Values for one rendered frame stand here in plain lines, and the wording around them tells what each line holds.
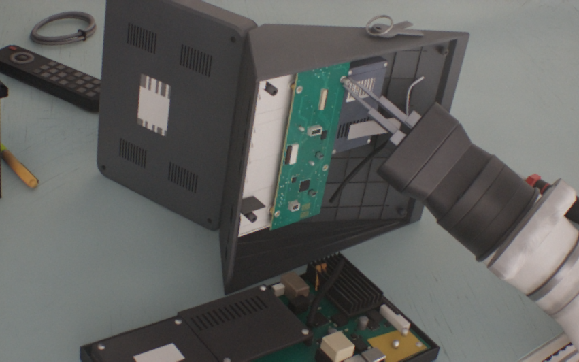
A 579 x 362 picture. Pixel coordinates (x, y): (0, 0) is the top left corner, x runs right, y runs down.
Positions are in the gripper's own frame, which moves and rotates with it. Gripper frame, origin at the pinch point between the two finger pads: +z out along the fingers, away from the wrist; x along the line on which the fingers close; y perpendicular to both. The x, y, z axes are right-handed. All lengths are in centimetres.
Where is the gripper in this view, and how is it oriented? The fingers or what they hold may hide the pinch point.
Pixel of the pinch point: (347, 82)
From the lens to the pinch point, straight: 75.8
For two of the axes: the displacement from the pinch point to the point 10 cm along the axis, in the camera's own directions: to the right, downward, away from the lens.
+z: -7.6, -6.5, 1.0
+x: 6.5, -7.6, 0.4
